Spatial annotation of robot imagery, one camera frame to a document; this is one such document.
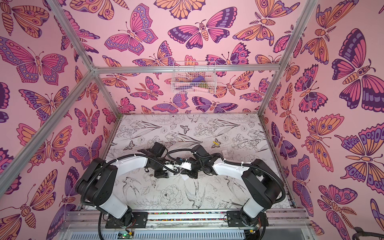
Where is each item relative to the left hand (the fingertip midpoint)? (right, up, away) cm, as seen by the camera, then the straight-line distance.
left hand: (168, 168), depth 91 cm
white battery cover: (+11, -4, -4) cm, 12 cm away
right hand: (+10, +2, -7) cm, 12 cm away
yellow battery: (+31, +15, +12) cm, 36 cm away
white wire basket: (+16, +58, +6) cm, 60 cm away
